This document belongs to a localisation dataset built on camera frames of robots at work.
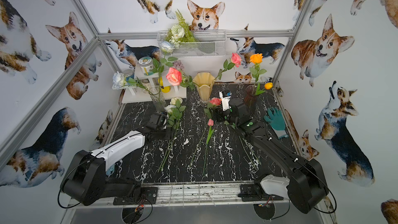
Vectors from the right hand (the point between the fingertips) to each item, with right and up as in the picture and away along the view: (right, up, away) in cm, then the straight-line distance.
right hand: (219, 102), depth 79 cm
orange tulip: (+25, +8, +1) cm, 26 cm away
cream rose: (-27, 0, +25) cm, 37 cm away
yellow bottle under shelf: (-37, +8, +33) cm, 50 cm away
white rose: (-49, +11, -3) cm, 51 cm away
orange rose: (+9, -15, +16) cm, 24 cm away
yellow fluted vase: (-9, +13, +21) cm, 26 cm away
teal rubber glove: (+39, -11, +23) cm, 46 cm away
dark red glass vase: (+19, +1, +12) cm, 22 cm away
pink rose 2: (-3, 0, +27) cm, 27 cm away
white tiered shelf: (-60, +5, +34) cm, 69 cm away
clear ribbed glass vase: (-37, 0, +17) cm, 40 cm away
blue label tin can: (-60, +19, +26) cm, 68 cm away
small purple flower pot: (-25, +23, +18) cm, 38 cm away
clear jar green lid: (-42, +21, +11) cm, 49 cm away
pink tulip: (-4, -14, +18) cm, 23 cm away
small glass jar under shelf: (-41, +9, +8) cm, 43 cm away
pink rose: (+9, +23, +4) cm, 25 cm away
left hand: (-29, -15, +11) cm, 35 cm away
